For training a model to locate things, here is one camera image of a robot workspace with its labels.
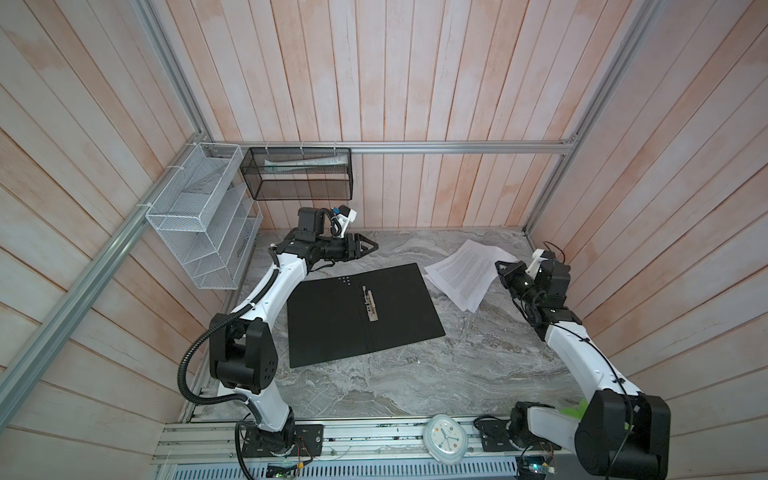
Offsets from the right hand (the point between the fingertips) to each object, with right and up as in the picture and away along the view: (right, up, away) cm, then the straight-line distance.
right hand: (494, 260), depth 83 cm
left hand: (-35, +2, -3) cm, 35 cm away
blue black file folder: (-50, -19, +12) cm, 55 cm away
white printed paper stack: (-4, -4, +12) cm, 13 cm away
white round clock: (-17, -44, -12) cm, 48 cm away
